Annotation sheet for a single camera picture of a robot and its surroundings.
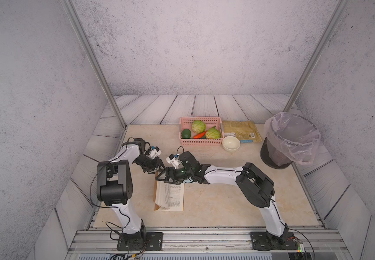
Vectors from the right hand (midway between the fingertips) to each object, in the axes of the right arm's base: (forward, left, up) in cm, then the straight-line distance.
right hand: (159, 182), depth 79 cm
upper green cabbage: (+43, -19, -6) cm, 47 cm away
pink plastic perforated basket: (+50, -10, -9) cm, 52 cm away
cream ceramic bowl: (+32, -40, -11) cm, 53 cm away
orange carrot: (+39, -20, -10) cm, 45 cm away
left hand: (+10, 0, -6) cm, 12 cm away
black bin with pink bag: (+27, -71, +1) cm, 76 cm away
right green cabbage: (+37, -28, -6) cm, 47 cm away
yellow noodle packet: (+44, -52, -11) cm, 69 cm away
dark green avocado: (+39, -10, -8) cm, 42 cm away
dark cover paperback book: (-2, -3, -11) cm, 12 cm away
